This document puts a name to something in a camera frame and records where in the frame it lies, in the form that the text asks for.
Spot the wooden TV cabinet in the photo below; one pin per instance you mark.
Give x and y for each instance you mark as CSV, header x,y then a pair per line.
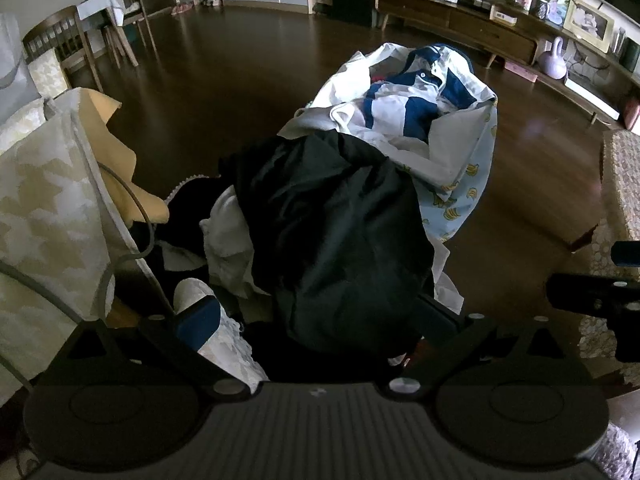
x,y
475,30

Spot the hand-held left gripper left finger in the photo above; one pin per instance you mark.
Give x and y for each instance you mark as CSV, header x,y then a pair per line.
x,y
200,320

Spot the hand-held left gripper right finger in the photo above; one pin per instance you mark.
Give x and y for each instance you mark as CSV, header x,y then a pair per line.
x,y
437,322

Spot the cream picture frame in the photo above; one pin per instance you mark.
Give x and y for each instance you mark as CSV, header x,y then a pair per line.
x,y
587,22

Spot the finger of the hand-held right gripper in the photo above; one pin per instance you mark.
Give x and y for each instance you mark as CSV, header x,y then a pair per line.
x,y
590,295
627,254

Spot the banana print cloth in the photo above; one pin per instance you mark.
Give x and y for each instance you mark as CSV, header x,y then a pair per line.
x,y
465,200

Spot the patterned cream sofa cover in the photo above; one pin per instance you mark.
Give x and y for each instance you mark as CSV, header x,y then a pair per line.
x,y
150,235

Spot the wooden chair patterned seat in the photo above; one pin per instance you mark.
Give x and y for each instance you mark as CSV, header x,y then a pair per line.
x,y
55,30

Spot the black t-shirt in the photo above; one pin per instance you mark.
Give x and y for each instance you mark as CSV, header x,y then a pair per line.
x,y
325,220

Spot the purple kettlebell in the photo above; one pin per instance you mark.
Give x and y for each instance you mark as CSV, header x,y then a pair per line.
x,y
552,65

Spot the pink flat box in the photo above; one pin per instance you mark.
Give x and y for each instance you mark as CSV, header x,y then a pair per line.
x,y
520,72

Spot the pile of mixed laundry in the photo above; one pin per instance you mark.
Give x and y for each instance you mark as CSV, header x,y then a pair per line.
x,y
340,85

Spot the black garment white trim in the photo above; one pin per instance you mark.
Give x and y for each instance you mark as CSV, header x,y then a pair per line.
x,y
190,205

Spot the blue white polo shirt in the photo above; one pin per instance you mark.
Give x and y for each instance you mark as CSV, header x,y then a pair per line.
x,y
395,110

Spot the table with white cloth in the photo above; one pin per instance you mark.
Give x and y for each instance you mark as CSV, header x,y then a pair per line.
x,y
100,7

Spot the white patterned cloth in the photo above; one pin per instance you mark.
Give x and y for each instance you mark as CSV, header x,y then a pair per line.
x,y
235,350

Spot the white flat box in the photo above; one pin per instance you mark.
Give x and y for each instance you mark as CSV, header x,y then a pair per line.
x,y
595,97

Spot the yellow cloth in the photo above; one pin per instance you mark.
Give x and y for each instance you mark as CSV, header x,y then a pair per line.
x,y
115,160

